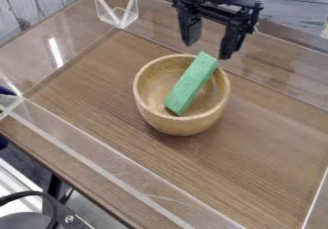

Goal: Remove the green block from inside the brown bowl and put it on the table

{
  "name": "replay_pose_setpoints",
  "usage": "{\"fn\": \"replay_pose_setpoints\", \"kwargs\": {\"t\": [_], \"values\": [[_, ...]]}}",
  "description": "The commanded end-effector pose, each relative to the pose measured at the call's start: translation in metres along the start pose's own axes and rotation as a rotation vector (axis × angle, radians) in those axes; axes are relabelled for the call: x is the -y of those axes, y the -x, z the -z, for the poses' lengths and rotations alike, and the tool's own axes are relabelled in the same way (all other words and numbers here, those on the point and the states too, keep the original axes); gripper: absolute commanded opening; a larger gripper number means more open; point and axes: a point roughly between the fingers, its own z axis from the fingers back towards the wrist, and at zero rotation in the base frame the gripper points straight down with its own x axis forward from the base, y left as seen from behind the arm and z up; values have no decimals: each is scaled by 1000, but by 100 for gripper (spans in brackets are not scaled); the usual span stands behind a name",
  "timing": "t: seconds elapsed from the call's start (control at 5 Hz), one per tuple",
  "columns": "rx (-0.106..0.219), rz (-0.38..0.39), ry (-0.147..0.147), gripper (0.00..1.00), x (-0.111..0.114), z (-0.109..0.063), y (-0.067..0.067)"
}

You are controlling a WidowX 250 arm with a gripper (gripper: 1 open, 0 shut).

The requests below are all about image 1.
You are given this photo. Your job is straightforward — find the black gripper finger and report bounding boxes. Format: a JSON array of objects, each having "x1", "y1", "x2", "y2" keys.
[
  {"x1": 176, "y1": 2, "x2": 202, "y2": 46},
  {"x1": 219, "y1": 21, "x2": 247, "y2": 60}
]

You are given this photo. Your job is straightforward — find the brown wooden bowl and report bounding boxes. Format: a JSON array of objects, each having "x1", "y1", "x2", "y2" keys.
[{"x1": 133, "y1": 54, "x2": 230, "y2": 136}]

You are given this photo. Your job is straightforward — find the green rectangular block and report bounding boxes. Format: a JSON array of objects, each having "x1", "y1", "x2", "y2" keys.
[{"x1": 163, "y1": 52, "x2": 218, "y2": 116}]

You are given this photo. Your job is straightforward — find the blue object at edge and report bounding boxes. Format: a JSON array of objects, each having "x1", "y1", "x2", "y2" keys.
[{"x1": 0, "y1": 85, "x2": 14, "y2": 96}]

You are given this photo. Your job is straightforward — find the black table leg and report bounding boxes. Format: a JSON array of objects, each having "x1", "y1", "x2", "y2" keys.
[{"x1": 46, "y1": 174, "x2": 62, "y2": 199}]

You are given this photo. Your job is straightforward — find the clear acrylic corner bracket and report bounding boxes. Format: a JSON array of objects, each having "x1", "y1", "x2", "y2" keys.
[{"x1": 94, "y1": 0, "x2": 137, "y2": 29}]

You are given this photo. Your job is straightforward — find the clear acrylic tray wall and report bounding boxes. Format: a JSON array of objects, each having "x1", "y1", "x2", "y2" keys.
[{"x1": 0, "y1": 81, "x2": 246, "y2": 229}]

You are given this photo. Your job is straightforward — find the black metal base plate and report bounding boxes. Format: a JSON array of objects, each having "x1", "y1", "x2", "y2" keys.
[{"x1": 42, "y1": 195, "x2": 94, "y2": 229}]

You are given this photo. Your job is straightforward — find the black cable loop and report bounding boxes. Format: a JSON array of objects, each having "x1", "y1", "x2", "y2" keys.
[{"x1": 0, "y1": 190, "x2": 60, "y2": 229}]

